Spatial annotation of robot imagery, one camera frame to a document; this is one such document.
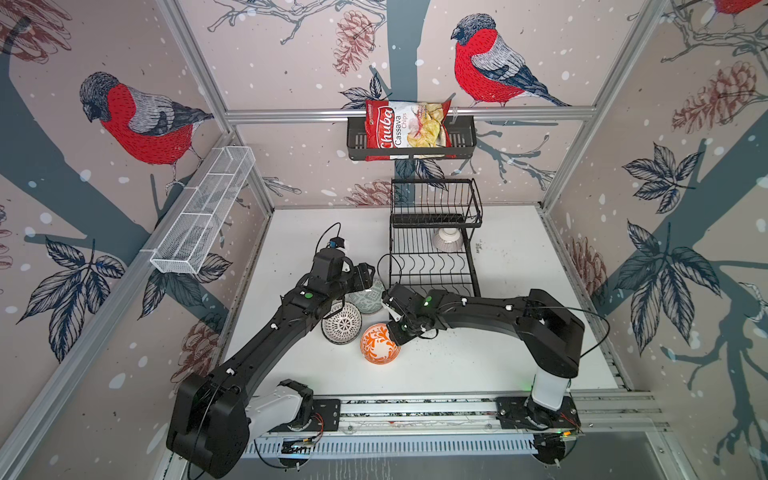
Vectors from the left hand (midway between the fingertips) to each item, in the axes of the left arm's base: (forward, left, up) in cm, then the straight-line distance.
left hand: (366, 270), depth 81 cm
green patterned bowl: (-1, 0, -16) cm, 16 cm away
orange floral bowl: (-14, -3, -17) cm, 23 cm away
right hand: (-14, -6, -16) cm, 23 cm away
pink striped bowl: (+20, -27, -12) cm, 36 cm away
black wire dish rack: (+21, -21, -16) cm, 34 cm away
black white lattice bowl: (-10, +7, -14) cm, 19 cm away
